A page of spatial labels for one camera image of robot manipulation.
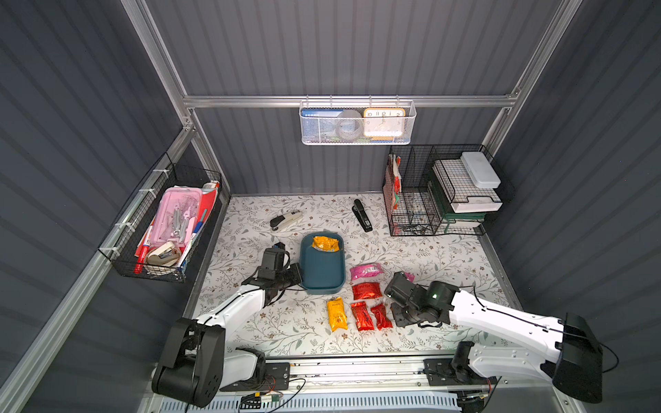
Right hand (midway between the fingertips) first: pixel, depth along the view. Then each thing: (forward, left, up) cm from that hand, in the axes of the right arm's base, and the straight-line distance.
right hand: (401, 314), depth 79 cm
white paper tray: (+41, -26, +13) cm, 50 cm away
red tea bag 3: (-1, +5, -3) cm, 6 cm away
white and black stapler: (+38, +44, -2) cm, 58 cm away
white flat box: (+50, -35, +16) cm, 63 cm away
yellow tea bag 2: (0, +20, -2) cm, 20 cm away
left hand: (+14, +32, 0) cm, 35 cm away
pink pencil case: (+18, +66, +25) cm, 73 cm away
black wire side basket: (+5, +63, +23) cm, 67 cm away
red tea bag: (+10, +10, -5) cm, 14 cm away
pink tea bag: (+16, +10, -2) cm, 19 cm away
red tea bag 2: (0, +12, -4) cm, 13 cm away
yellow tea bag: (+28, +25, -3) cm, 37 cm away
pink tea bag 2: (+15, -6, -5) cm, 17 cm away
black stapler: (+43, +10, -4) cm, 44 cm away
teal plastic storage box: (+22, +26, -6) cm, 34 cm away
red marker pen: (+3, +69, +24) cm, 73 cm away
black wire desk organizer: (+52, -24, +4) cm, 57 cm away
